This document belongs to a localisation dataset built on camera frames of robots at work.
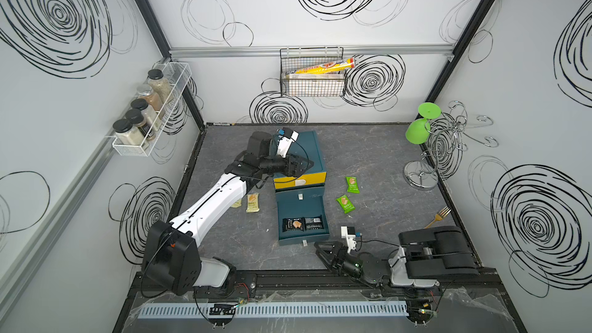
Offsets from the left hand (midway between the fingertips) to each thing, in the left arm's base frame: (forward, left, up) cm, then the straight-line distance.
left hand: (305, 162), depth 76 cm
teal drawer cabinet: (-5, -1, -11) cm, 12 cm away
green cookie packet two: (-4, -18, -23) cm, 29 cm away
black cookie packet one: (-12, +2, -22) cm, 26 cm away
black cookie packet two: (-12, -3, -22) cm, 25 cm away
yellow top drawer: (-4, 0, -5) cm, 6 cm away
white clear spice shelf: (+38, +54, +7) cm, 66 cm away
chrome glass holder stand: (+24, -64, -14) cm, 70 cm away
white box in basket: (+28, +2, +10) cm, 30 cm away
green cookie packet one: (+5, -20, -22) cm, 31 cm away
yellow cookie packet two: (-4, +20, -23) cm, 31 cm away
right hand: (-25, -4, -14) cm, 29 cm away
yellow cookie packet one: (-5, +26, -24) cm, 36 cm away
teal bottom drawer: (-7, +1, -20) cm, 21 cm away
